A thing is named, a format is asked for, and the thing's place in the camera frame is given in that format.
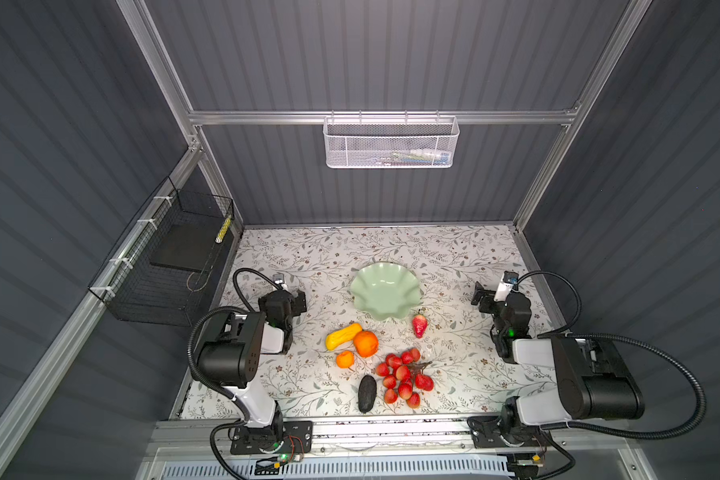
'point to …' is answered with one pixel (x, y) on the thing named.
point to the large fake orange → (366, 343)
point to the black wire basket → (167, 268)
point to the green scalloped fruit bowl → (386, 290)
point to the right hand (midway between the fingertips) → (498, 286)
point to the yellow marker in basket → (223, 229)
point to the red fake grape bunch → (405, 377)
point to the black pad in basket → (192, 247)
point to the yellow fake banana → (342, 335)
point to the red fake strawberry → (420, 323)
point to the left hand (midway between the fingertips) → (281, 293)
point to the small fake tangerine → (345, 359)
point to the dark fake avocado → (367, 393)
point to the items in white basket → (413, 157)
